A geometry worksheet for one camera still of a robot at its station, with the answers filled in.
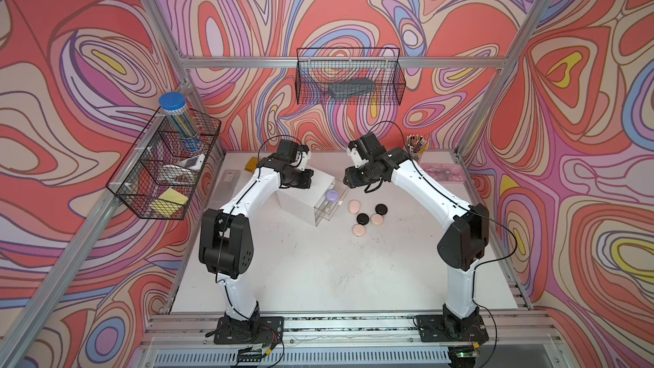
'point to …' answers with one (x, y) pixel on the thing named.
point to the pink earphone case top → (354, 207)
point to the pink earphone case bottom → (358, 230)
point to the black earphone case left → (363, 219)
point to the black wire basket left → (157, 178)
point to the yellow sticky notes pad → (169, 204)
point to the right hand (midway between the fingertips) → (353, 184)
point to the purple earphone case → (332, 195)
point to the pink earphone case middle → (376, 219)
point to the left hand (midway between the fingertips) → (312, 181)
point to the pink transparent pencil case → (444, 172)
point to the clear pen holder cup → (416, 146)
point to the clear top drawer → (325, 209)
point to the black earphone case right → (381, 209)
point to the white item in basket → (193, 163)
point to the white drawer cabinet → (301, 202)
